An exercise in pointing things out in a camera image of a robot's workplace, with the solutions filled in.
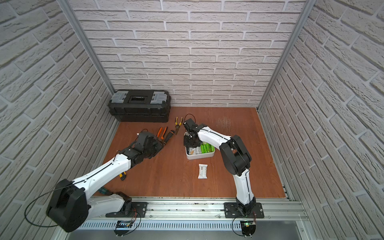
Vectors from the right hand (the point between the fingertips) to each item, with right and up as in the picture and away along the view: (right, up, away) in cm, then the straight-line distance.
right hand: (189, 144), depth 94 cm
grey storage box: (+7, -6, -4) cm, 10 cm away
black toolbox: (-33, +26, +4) cm, 42 cm away
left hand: (-14, +3, -10) cm, 17 cm away
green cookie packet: (+15, -2, -3) cm, 15 cm away
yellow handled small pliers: (-9, +12, +12) cm, 19 cm away
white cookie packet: (+9, -14, -9) cm, 19 cm away
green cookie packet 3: (+8, -2, -2) cm, 9 cm away
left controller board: (-31, -37, -23) cm, 54 cm away
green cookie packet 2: (+12, -2, -2) cm, 12 cm away
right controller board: (+30, -37, -24) cm, 53 cm away
